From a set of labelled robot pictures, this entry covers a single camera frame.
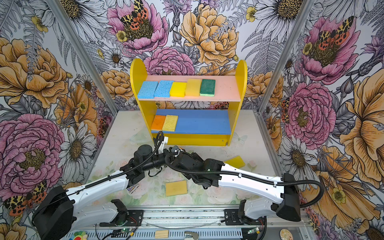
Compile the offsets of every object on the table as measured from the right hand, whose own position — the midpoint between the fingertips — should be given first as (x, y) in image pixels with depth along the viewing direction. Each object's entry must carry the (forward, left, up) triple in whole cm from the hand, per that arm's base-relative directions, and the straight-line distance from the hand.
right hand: (190, 164), depth 72 cm
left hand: (+4, +3, 0) cm, 5 cm away
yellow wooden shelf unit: (+59, +1, -22) cm, 63 cm away
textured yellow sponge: (+29, +13, -4) cm, 32 cm away
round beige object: (-27, -43, -20) cm, 55 cm away
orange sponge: (+30, +20, -3) cm, 36 cm away
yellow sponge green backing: (-5, +8, -19) cm, 21 cm away
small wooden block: (-25, +14, -19) cm, 34 cm away
